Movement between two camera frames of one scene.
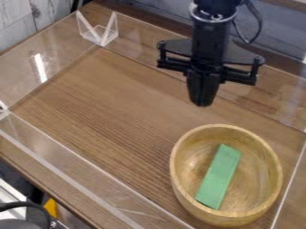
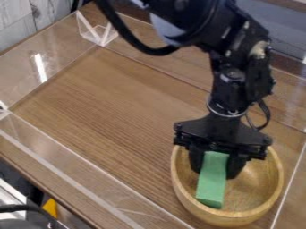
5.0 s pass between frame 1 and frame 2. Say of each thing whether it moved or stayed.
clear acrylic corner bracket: stayed
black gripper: moved
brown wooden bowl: stayed
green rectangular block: moved
